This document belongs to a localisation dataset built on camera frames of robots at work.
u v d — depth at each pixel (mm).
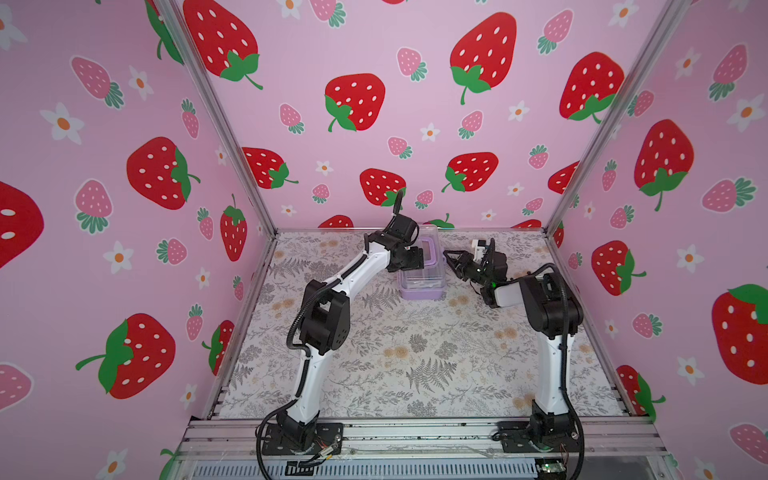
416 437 761
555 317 586
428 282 956
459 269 946
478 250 980
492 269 838
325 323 559
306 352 579
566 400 625
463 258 941
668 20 697
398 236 758
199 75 768
